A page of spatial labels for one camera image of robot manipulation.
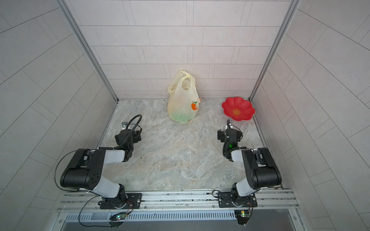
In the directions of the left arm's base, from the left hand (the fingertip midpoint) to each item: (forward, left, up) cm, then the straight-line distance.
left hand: (132, 129), depth 95 cm
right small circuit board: (-46, -64, -3) cm, 79 cm away
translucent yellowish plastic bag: (+13, -34, +10) cm, 38 cm away
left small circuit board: (-46, -6, -1) cm, 47 cm away
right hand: (+1, -64, +2) cm, 64 cm away
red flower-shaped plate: (+20, -75, 0) cm, 78 cm away
